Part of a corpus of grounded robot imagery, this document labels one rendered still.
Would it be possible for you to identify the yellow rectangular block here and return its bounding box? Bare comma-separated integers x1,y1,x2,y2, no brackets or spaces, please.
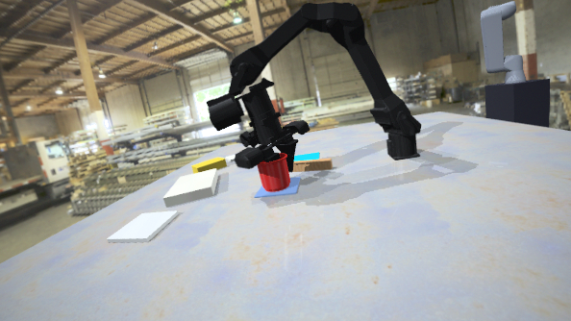
192,158,227,174

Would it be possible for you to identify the red cup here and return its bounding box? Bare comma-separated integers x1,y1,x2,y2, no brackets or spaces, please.
257,153,290,192

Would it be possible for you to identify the light wooden beam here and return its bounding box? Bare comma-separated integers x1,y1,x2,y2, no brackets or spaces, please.
293,159,333,172

